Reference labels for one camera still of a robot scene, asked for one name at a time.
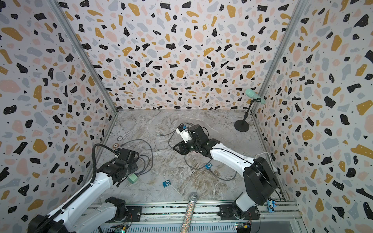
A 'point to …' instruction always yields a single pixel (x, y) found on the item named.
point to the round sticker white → (119, 138)
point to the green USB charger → (132, 178)
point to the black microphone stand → (242, 125)
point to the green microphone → (251, 93)
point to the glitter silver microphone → (192, 199)
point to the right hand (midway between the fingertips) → (178, 146)
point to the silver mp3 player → (158, 133)
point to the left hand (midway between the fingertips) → (136, 165)
